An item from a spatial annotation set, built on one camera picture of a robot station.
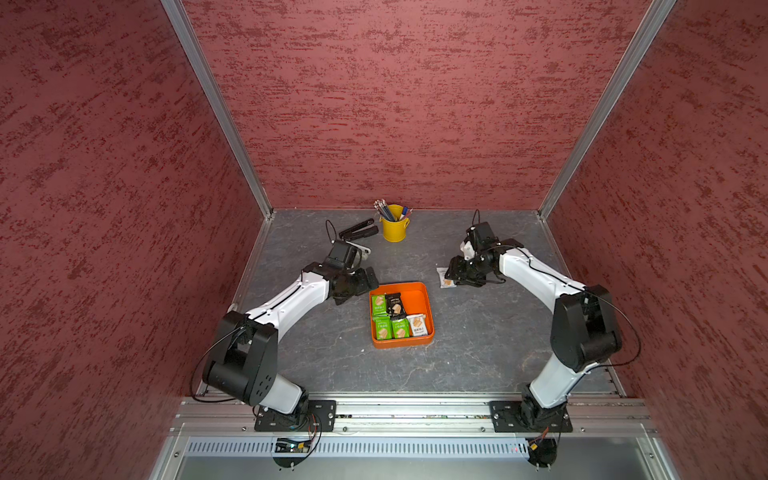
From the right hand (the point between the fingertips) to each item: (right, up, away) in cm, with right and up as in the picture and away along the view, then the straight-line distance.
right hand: (451, 282), depth 90 cm
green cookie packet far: (-22, -8, 0) cm, 24 cm away
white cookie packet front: (-10, -12, -3) cm, 16 cm away
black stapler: (-31, +17, +22) cm, 41 cm away
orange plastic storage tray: (-10, -7, +5) cm, 13 cm away
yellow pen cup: (-17, +16, +19) cm, 30 cm away
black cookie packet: (-18, -8, 0) cm, 19 cm away
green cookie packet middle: (-16, -14, -3) cm, 21 cm away
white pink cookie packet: (0, -2, +7) cm, 7 cm away
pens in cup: (-22, +24, +10) cm, 34 cm away
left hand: (-26, -3, -2) cm, 27 cm away
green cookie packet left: (-21, -13, -3) cm, 25 cm away
